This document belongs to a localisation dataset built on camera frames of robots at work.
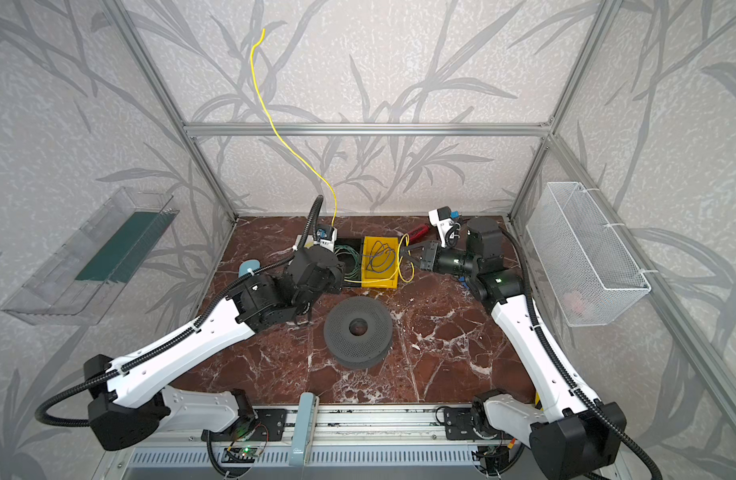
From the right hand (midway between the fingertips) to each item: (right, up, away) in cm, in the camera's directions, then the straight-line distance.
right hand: (402, 244), depth 68 cm
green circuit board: (-38, -50, +3) cm, 62 cm away
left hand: (-14, -2, +3) cm, 15 cm away
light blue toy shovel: (-52, -8, +37) cm, 64 cm away
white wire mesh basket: (+39, -5, -7) cm, 40 cm away
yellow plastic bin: (-10, 0, +36) cm, 37 cm away
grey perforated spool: (-12, -27, +21) cm, 36 cm away
